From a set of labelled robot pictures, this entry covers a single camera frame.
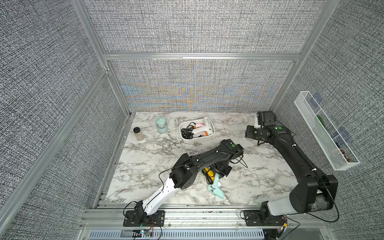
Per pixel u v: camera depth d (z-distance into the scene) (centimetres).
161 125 105
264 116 64
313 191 41
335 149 63
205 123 103
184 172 56
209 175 85
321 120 73
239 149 66
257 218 73
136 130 98
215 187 81
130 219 73
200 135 103
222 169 75
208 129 100
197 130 98
